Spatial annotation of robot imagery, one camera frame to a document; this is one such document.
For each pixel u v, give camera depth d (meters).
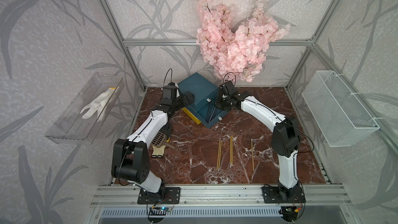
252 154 0.87
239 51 0.64
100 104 0.64
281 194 0.66
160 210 0.72
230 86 0.73
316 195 0.75
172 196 0.72
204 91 0.90
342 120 0.60
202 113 0.90
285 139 0.52
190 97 0.79
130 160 0.43
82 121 0.64
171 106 0.66
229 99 0.69
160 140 0.89
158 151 0.88
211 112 0.89
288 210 0.74
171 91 0.67
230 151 0.88
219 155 0.87
